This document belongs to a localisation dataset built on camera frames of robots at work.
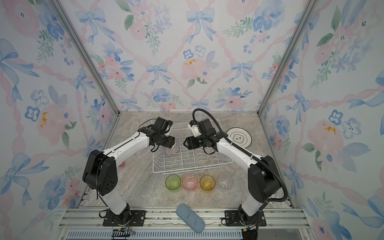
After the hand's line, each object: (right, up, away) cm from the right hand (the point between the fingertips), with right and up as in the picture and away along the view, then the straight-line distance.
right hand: (188, 141), depth 85 cm
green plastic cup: (-9, -23, 0) cm, 25 cm away
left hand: (-12, 0, +5) cm, 13 cm away
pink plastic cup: (+1, -23, 0) cm, 23 cm away
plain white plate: (+35, +1, +18) cm, 40 cm away
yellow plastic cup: (+11, -23, -2) cm, 26 cm away
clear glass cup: (+21, -23, -2) cm, 31 cm away
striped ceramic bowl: (-9, -6, +8) cm, 13 cm away
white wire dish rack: (-5, -13, +7) cm, 15 cm away
